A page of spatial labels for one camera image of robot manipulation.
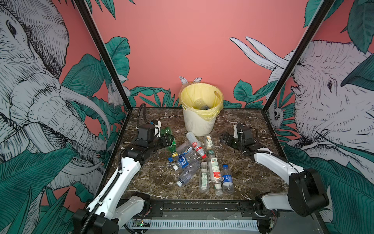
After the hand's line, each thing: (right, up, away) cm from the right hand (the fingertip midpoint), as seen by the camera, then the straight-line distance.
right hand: (222, 135), depth 88 cm
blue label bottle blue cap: (+2, -28, -7) cm, 29 cm away
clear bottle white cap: (-21, -22, -1) cm, 31 cm away
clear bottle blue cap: (-22, -16, -2) cm, 27 cm away
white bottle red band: (-14, -9, +5) cm, 18 cm away
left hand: (-29, +1, -12) cm, 32 cm away
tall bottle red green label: (-6, -20, -7) cm, 22 cm away
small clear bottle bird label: (-8, -5, +6) cm, 11 cm away
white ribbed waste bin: (-16, +7, +5) cm, 18 cm away
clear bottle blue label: (-12, +21, +16) cm, 29 cm away
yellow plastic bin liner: (-9, +24, +15) cm, 30 cm away
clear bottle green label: (-12, -23, -8) cm, 27 cm away
